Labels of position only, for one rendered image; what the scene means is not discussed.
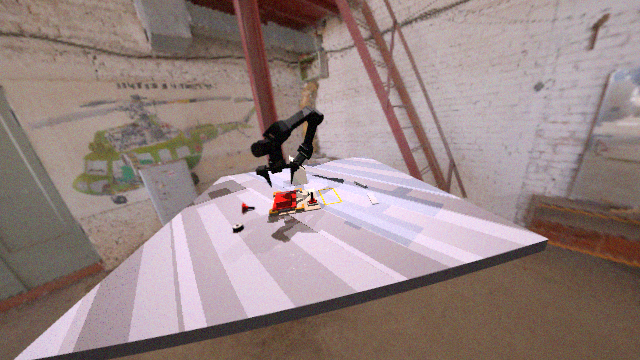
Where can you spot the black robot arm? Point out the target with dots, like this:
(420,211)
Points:
(281,130)

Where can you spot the dark grey cylinder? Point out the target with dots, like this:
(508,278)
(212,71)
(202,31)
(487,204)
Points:
(244,207)

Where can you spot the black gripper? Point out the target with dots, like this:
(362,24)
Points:
(263,170)

